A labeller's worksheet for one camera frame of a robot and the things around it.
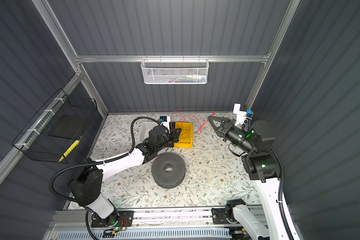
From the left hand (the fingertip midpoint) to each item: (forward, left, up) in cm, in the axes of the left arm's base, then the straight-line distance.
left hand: (182, 129), depth 81 cm
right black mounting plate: (-39, -16, -23) cm, 48 cm away
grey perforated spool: (-22, +9, -15) cm, 28 cm away
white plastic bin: (+21, +26, -21) cm, 40 cm away
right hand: (-15, -9, +23) cm, 28 cm away
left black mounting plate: (-38, +30, -22) cm, 53 cm away
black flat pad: (-2, +57, +7) cm, 57 cm away
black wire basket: (-11, +64, +10) cm, 66 cm away
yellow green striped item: (-10, +53, +2) cm, 54 cm away
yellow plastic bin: (+2, +1, -17) cm, 17 cm away
